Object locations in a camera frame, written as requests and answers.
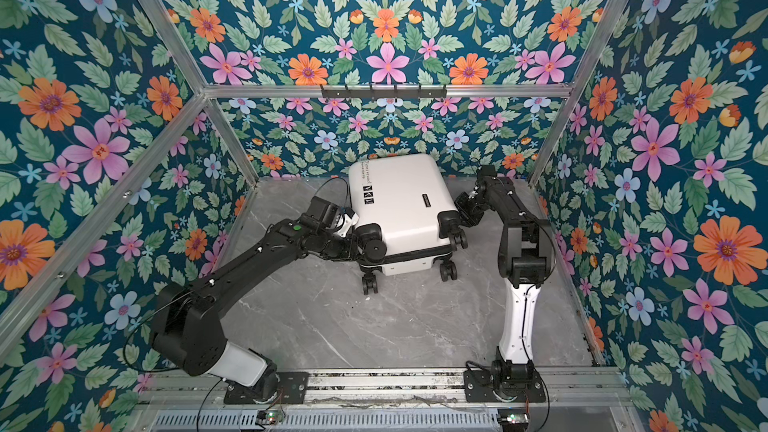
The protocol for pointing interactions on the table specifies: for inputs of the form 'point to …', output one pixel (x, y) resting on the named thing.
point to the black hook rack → (384, 93)
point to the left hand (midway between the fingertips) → (370, 248)
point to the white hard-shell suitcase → (408, 220)
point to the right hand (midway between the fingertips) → (451, 213)
